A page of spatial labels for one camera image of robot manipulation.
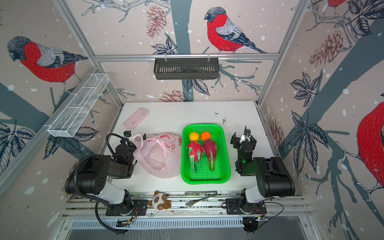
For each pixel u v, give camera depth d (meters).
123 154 0.69
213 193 0.80
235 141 0.82
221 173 0.85
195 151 0.85
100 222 0.68
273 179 0.45
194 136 0.95
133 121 1.07
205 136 0.95
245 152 0.68
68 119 0.75
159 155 0.92
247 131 0.77
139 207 0.73
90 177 0.45
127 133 0.76
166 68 0.95
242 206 0.67
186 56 0.98
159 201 0.74
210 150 0.86
